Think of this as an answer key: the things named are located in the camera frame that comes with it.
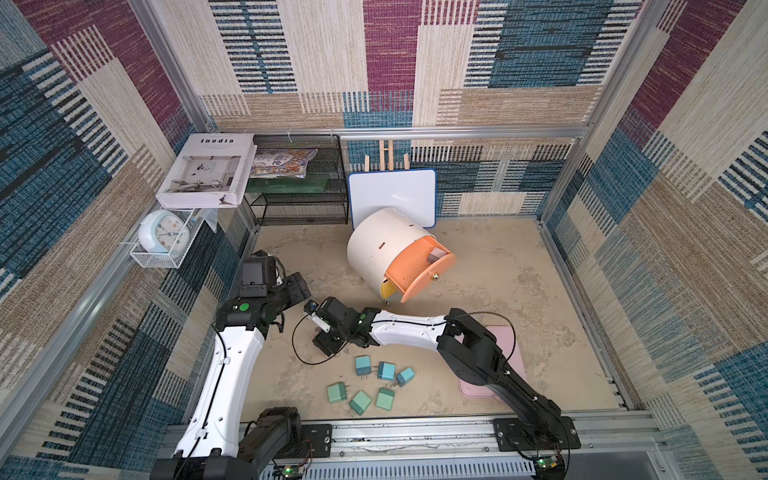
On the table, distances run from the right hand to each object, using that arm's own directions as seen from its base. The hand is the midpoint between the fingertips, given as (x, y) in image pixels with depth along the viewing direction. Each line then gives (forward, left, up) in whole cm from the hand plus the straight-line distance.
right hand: (321, 333), depth 90 cm
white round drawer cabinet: (+22, -17, +16) cm, 32 cm away
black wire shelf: (+37, +7, +27) cm, 47 cm away
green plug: (-16, -6, 0) cm, 17 cm away
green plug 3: (-18, -19, -2) cm, 26 cm away
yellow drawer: (+7, -20, +13) cm, 25 cm away
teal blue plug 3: (-13, -24, +1) cm, 27 cm away
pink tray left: (-17, -41, +1) cm, 45 cm away
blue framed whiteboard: (+42, -28, +18) cm, 53 cm away
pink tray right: (-5, -54, +1) cm, 54 cm away
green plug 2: (-19, -13, 0) cm, 23 cm away
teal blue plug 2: (-11, -19, -1) cm, 22 cm away
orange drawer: (+9, -26, +17) cm, 33 cm away
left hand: (+4, +4, +19) cm, 20 cm away
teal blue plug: (-9, -13, -2) cm, 16 cm away
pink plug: (+15, -33, +18) cm, 41 cm away
